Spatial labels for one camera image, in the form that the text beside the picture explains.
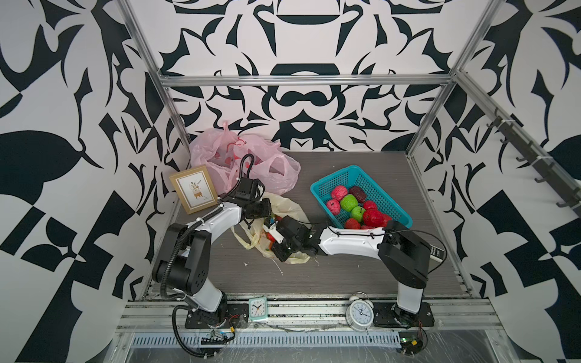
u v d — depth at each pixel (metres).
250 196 0.73
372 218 0.87
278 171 0.97
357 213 0.93
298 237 0.66
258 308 0.74
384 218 0.89
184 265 0.45
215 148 1.11
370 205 0.95
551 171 0.55
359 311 0.71
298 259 0.75
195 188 0.94
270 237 0.77
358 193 0.99
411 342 0.71
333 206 0.94
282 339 0.65
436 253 0.87
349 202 0.95
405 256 0.47
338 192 0.99
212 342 0.73
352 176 1.03
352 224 0.90
